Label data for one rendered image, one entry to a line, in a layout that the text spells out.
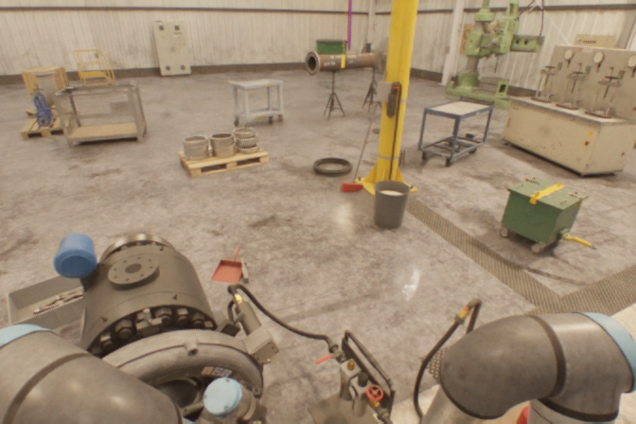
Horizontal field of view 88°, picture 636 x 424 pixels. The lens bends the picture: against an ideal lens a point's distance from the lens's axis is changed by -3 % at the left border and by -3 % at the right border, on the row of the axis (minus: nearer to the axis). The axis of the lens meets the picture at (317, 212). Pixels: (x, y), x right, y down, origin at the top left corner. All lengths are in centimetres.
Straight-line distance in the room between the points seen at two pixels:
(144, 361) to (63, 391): 82
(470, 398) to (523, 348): 11
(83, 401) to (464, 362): 49
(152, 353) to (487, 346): 102
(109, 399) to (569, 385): 57
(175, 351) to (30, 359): 81
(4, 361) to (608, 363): 75
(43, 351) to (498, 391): 58
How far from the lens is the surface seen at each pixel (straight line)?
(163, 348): 129
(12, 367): 52
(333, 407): 221
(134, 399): 48
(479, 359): 57
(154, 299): 162
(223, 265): 320
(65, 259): 184
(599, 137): 620
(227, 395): 99
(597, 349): 62
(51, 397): 47
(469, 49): 1257
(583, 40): 1167
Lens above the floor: 190
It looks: 29 degrees down
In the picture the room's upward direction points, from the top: 1 degrees clockwise
